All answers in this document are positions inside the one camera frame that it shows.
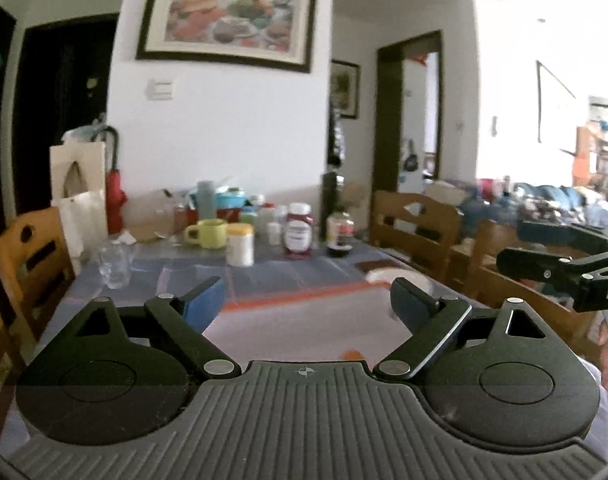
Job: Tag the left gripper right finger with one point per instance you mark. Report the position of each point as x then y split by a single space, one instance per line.
433 324

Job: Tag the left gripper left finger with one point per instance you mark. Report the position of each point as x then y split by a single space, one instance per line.
183 320

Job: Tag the mandarin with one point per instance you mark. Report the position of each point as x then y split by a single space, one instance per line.
352 355

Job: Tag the wooden chair right near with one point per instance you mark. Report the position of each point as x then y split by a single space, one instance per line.
485 284

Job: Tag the white ceramic bowl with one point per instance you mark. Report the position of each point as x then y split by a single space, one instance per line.
389 275

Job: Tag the clear glass jar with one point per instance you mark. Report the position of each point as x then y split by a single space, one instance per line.
115 264

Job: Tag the brown leather coaster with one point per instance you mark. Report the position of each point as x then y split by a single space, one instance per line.
379 264

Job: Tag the yellow green mug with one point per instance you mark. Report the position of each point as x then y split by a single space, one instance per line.
207 234

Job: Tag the wooden chair right far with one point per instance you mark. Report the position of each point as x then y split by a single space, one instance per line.
419 228

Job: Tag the white yellow-lid canister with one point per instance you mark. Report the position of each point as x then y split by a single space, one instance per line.
240 245

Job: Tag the orange cardboard box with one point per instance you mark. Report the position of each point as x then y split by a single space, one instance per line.
317 329

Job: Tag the grey blue tumbler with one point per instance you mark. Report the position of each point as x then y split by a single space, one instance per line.
206 200

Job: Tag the dark glass bottle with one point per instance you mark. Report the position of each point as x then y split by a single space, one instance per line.
340 234

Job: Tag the red folded umbrella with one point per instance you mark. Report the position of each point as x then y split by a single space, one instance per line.
116 198

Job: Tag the red vitamin bottle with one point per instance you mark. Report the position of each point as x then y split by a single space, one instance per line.
298 231

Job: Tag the wooden chair left far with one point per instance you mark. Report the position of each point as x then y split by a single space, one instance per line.
35 266

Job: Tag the white paper bag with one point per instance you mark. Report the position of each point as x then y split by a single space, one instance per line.
78 189

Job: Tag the small framed landscape picture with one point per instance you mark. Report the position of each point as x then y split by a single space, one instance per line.
345 88

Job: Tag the framed food picture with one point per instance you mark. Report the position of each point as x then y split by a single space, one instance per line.
270 33

